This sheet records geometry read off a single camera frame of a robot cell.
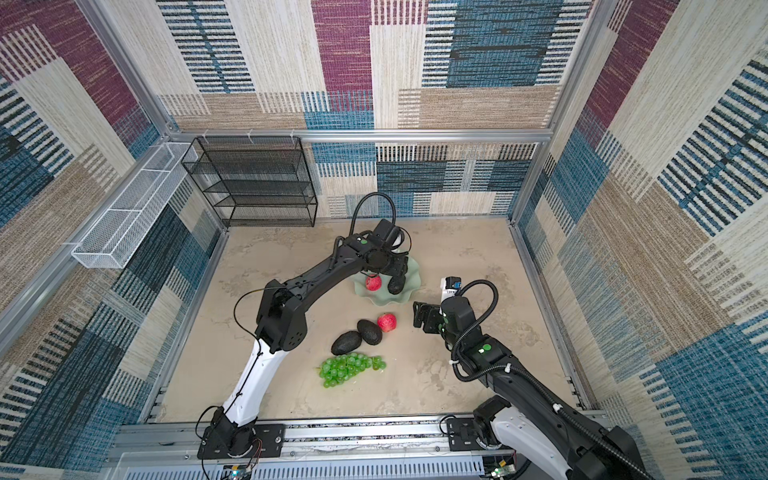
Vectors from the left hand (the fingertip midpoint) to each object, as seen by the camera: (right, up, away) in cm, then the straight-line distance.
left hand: (402, 263), depth 95 cm
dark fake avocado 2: (-10, -19, -9) cm, 23 cm away
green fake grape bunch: (-16, -27, -15) cm, 35 cm away
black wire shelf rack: (-53, +29, +15) cm, 62 cm away
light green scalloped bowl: (-6, -11, +4) cm, 13 cm away
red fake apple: (-9, -7, +2) cm, 11 cm away
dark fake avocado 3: (-16, -22, -10) cm, 29 cm away
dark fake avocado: (-2, -7, +2) cm, 7 cm away
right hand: (+6, -12, -12) cm, 18 cm away
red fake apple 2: (-5, -17, -6) cm, 19 cm away
